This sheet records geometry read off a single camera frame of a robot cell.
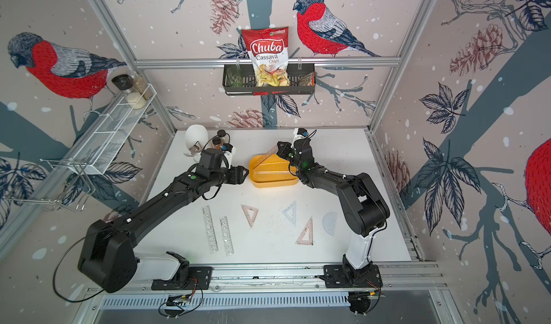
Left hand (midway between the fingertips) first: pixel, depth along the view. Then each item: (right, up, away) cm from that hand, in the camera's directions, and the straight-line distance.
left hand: (245, 166), depth 84 cm
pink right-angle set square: (+26, -25, +2) cm, 36 cm away
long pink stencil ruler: (+7, +3, +11) cm, 14 cm away
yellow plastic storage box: (+10, -4, +17) cm, 20 cm away
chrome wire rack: (-49, -3, -23) cm, 54 cm away
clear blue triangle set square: (+18, -21, +6) cm, 28 cm away
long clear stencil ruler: (-15, -26, +2) cm, 30 cm away
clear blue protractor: (+34, -23, +2) cm, 41 cm away
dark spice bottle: (-16, +14, +23) cm, 31 cm away
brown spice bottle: (-18, +10, +20) cm, 28 cm away
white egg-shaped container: (-27, +14, +17) cm, 35 cm away
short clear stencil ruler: (-7, -28, 0) cm, 29 cm away
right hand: (+12, +10, +8) cm, 17 cm away
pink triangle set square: (+1, -23, +4) cm, 23 cm away
